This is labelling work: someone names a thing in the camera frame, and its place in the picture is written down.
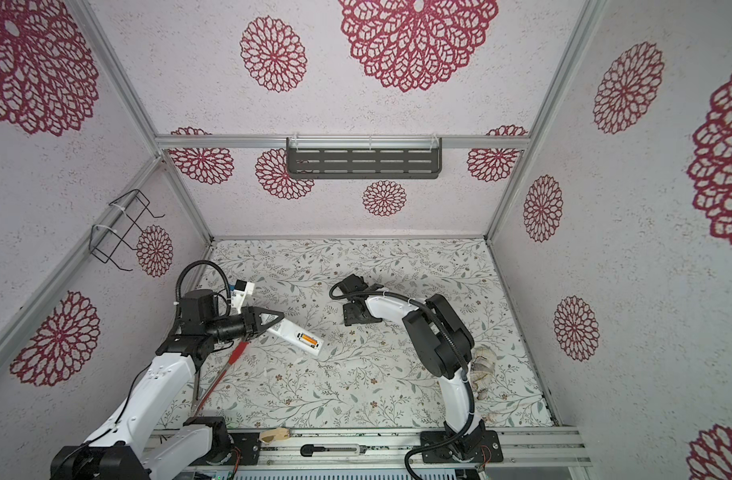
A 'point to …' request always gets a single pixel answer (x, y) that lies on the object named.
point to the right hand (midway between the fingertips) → (358, 312)
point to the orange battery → (309, 339)
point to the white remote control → (298, 336)
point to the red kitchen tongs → (198, 404)
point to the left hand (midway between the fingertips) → (282, 321)
